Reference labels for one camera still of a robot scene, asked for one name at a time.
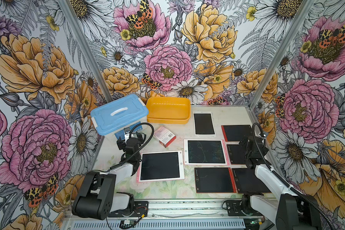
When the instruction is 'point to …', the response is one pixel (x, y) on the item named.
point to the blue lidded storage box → (109, 120)
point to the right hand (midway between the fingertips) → (251, 142)
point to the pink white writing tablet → (205, 152)
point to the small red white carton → (165, 137)
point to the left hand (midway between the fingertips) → (129, 138)
